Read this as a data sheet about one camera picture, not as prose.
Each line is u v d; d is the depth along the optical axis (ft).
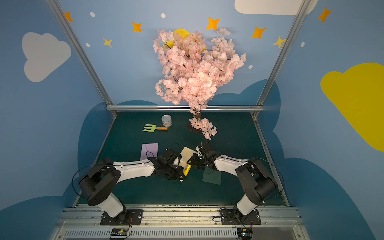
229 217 2.44
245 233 2.39
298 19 2.41
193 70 2.40
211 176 2.92
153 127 3.67
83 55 2.83
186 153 3.27
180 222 2.41
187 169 2.83
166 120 3.63
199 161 2.66
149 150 3.24
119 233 2.35
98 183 1.49
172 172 2.52
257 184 1.50
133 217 2.43
